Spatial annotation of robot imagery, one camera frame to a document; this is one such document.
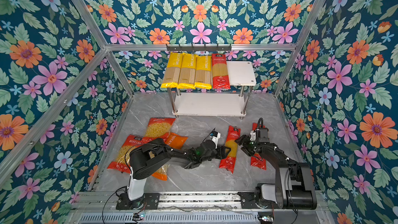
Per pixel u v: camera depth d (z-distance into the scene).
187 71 0.80
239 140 0.83
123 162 0.83
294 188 0.42
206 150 0.69
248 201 0.73
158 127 0.95
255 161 0.84
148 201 0.73
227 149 0.83
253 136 0.84
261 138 0.71
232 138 0.93
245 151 0.82
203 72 0.80
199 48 0.93
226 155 0.80
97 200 0.75
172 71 0.80
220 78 0.77
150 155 0.54
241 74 0.84
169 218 0.70
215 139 0.82
